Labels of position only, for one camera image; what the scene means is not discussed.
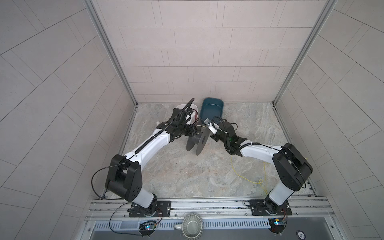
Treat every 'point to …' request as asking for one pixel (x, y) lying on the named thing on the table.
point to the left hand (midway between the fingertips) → (198, 127)
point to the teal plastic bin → (211, 107)
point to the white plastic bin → (193, 118)
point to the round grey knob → (192, 226)
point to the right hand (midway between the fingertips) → (211, 124)
